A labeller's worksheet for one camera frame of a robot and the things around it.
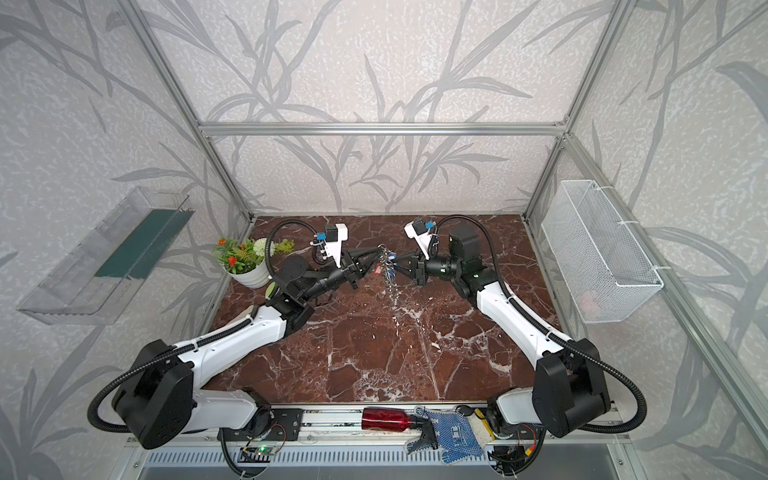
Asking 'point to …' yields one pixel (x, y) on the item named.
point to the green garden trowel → (269, 291)
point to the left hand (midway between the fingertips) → (383, 245)
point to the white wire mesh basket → (605, 275)
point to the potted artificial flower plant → (245, 263)
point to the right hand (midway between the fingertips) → (393, 255)
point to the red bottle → (386, 419)
